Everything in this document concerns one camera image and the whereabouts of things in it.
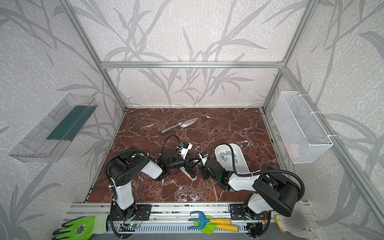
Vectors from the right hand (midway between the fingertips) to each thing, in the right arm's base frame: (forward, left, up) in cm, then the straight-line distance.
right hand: (201, 160), depth 89 cm
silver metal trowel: (+29, +13, -2) cm, 32 cm away
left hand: (+1, 0, +4) cm, 5 cm away
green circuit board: (-32, +32, -2) cm, 45 cm away
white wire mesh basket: (-4, -43, +32) cm, 54 cm away
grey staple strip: (+7, -17, -4) cm, 19 cm away
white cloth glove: (-29, -48, -1) cm, 57 cm away
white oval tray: (+5, -15, -3) cm, 16 cm away
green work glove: (-33, +55, -1) cm, 64 cm away
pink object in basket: (-3, -46, +18) cm, 50 cm away
